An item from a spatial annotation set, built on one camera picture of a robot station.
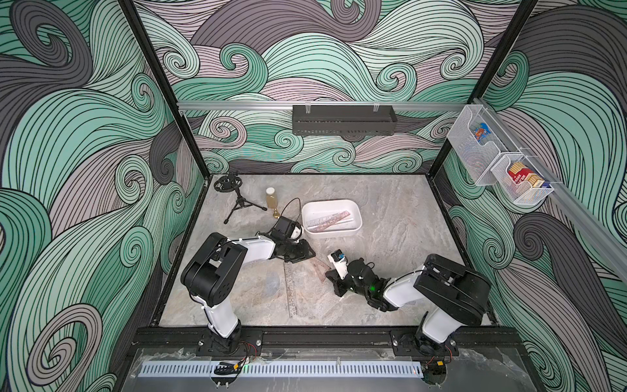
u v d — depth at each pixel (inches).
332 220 40.4
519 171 26.0
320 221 40.3
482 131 32.9
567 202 22.9
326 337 29.9
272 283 33.6
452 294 17.9
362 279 26.5
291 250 31.7
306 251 33.7
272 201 41.6
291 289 33.4
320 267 35.4
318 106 37.1
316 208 42.3
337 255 30.6
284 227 30.4
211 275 18.5
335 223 40.0
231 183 33.8
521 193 24.9
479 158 32.9
